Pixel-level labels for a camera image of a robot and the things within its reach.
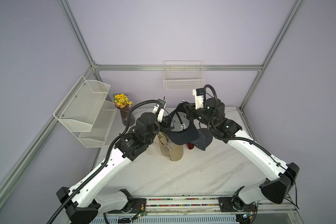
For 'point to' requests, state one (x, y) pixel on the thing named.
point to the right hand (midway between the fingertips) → (185, 106)
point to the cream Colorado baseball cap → (153, 149)
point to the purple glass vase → (124, 112)
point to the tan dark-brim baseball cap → (172, 153)
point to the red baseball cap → (190, 145)
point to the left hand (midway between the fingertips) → (158, 113)
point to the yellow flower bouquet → (122, 101)
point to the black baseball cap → (185, 132)
